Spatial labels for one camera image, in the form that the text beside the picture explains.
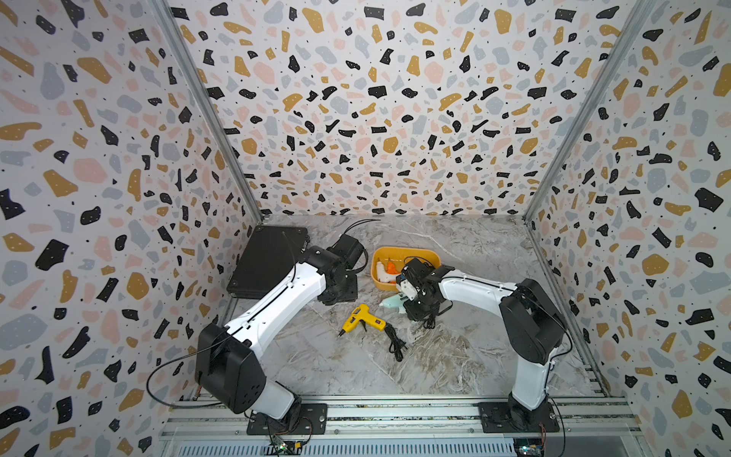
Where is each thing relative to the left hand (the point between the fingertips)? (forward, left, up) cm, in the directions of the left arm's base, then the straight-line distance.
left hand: (350, 295), depth 80 cm
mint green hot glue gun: (+4, -13, -12) cm, 18 cm away
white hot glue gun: (+14, -10, -12) cm, 21 cm away
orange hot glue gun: (+18, -13, -14) cm, 26 cm away
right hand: (+1, -19, -14) cm, 24 cm away
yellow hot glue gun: (0, -2, -14) cm, 14 cm away
